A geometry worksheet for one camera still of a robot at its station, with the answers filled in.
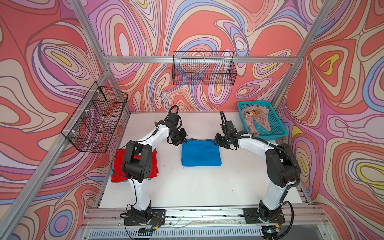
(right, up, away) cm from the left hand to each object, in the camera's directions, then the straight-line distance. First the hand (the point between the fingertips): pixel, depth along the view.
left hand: (190, 138), depth 93 cm
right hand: (+17, -4, +3) cm, 18 cm away
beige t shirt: (+53, +17, +21) cm, 59 cm away
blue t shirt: (+4, -9, -1) cm, 10 cm away
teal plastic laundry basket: (+60, +4, +9) cm, 61 cm away
